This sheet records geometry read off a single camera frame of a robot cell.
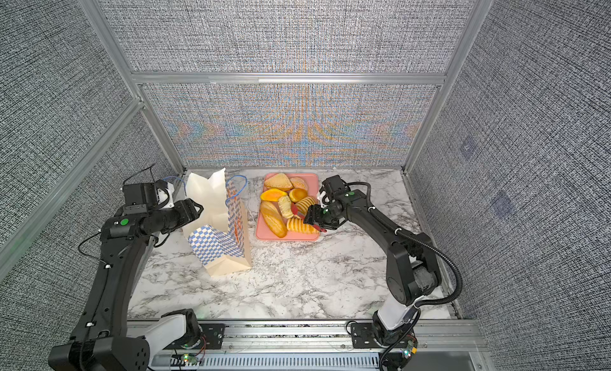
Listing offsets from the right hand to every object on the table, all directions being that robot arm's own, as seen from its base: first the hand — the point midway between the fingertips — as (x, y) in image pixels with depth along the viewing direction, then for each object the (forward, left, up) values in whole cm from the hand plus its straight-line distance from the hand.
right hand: (312, 221), depth 87 cm
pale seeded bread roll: (+14, +11, -7) cm, 19 cm away
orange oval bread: (+19, +17, -7) cm, 27 cm away
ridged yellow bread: (+10, +4, -4) cm, 12 cm away
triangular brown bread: (+26, +14, -6) cm, 30 cm away
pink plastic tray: (+2, +20, -11) cm, 22 cm away
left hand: (-4, +37, +13) cm, 40 cm away
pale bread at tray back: (+25, +6, -6) cm, 26 cm away
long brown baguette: (+6, +15, -7) cm, 18 cm away
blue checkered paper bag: (-13, +27, +13) cm, 33 cm away
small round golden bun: (+18, +6, -6) cm, 20 cm away
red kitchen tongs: (+7, +7, -3) cm, 11 cm away
